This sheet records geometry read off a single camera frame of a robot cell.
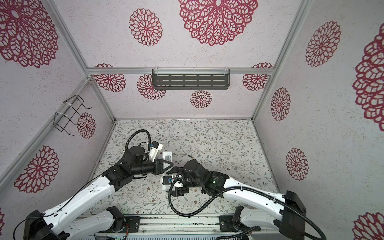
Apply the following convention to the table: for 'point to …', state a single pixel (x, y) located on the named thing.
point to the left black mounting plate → (132, 224)
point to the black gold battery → (190, 156)
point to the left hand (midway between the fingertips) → (172, 167)
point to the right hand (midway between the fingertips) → (167, 177)
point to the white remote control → (167, 155)
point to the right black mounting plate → (227, 224)
